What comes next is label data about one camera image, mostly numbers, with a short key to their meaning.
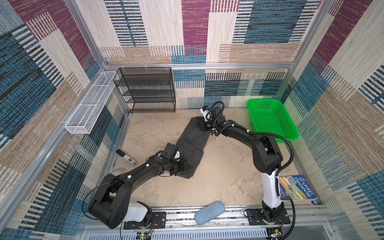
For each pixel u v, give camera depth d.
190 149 0.93
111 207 0.42
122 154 0.91
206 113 0.87
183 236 0.70
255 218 0.73
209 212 0.73
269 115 1.16
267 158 0.55
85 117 0.71
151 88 1.08
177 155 0.73
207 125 0.85
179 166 0.76
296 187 0.81
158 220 0.73
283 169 0.54
